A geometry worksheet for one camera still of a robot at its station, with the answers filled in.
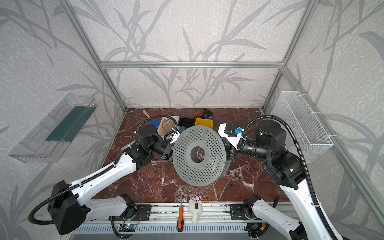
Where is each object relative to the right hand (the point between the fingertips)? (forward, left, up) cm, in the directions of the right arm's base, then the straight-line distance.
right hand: (210, 133), depth 53 cm
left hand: (-7, +8, -9) cm, 14 cm away
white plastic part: (-18, +7, -39) cm, 44 cm away
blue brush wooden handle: (+40, +40, -43) cm, 71 cm away
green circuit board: (-25, +39, -44) cm, 64 cm away
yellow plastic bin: (+34, +2, -37) cm, 50 cm away
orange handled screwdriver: (-23, +13, -40) cm, 48 cm away
